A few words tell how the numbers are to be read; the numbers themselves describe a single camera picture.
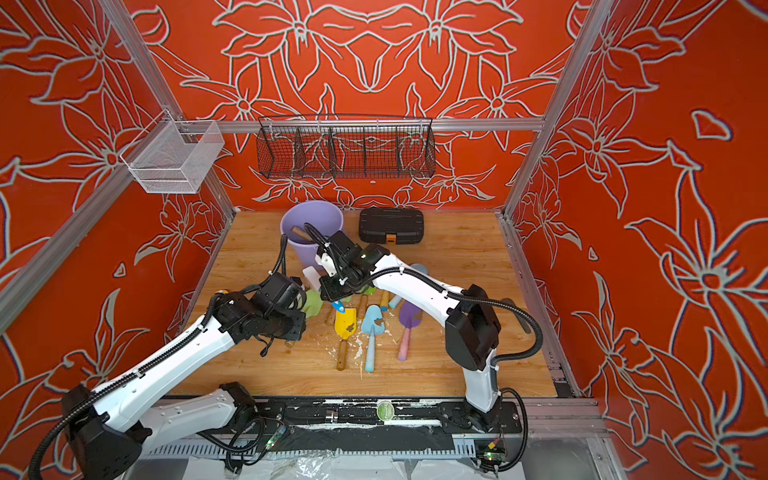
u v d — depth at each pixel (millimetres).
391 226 1087
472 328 459
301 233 1005
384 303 899
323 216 989
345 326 876
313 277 821
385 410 743
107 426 384
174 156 925
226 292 748
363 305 913
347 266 609
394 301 917
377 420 729
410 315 899
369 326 882
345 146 989
